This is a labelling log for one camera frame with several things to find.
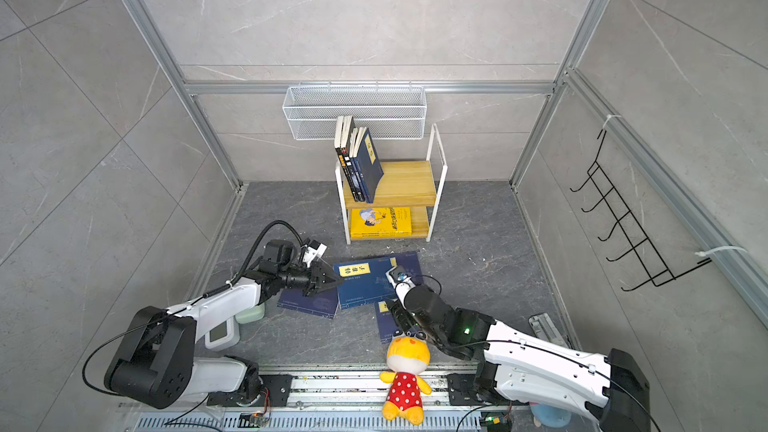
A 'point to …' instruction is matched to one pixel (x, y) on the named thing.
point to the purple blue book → (387, 322)
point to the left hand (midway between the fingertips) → (342, 276)
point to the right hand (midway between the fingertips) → (394, 291)
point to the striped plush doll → (550, 416)
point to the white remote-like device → (544, 328)
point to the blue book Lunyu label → (380, 170)
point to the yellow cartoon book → (380, 222)
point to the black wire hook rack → (658, 271)
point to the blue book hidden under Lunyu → (321, 302)
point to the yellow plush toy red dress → (407, 356)
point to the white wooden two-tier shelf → (406, 184)
